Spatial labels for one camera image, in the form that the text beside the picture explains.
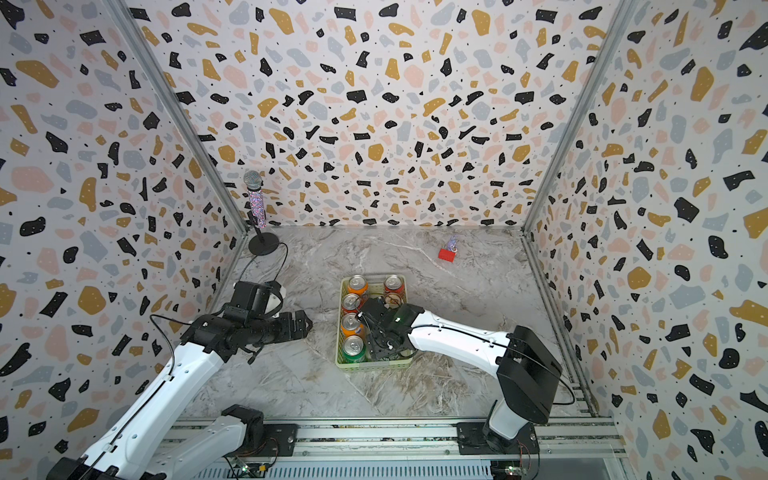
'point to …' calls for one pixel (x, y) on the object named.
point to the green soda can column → (392, 300)
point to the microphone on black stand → (263, 243)
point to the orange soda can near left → (351, 326)
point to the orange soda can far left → (358, 285)
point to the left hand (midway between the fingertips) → (300, 325)
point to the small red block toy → (447, 255)
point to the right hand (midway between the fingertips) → (383, 345)
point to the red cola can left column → (351, 303)
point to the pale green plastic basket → (376, 289)
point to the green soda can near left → (354, 349)
